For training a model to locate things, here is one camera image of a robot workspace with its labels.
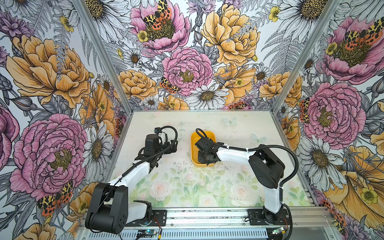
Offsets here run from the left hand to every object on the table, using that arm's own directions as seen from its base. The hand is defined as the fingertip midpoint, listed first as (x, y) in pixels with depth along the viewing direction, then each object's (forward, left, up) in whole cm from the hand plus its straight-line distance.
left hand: (170, 146), depth 89 cm
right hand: (-6, -19, -9) cm, 22 cm away
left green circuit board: (-41, +8, -10) cm, 43 cm away
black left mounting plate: (-35, +4, -10) cm, 36 cm away
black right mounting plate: (-35, -44, -8) cm, 57 cm away
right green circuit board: (-41, -53, -10) cm, 68 cm away
